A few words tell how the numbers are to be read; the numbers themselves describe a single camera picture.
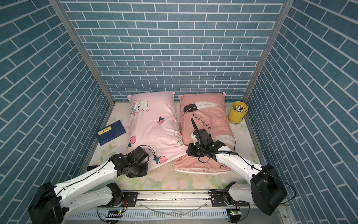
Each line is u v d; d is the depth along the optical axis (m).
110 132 1.01
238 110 0.99
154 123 0.94
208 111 1.05
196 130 0.68
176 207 0.73
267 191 0.41
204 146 0.64
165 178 0.82
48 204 0.38
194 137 0.79
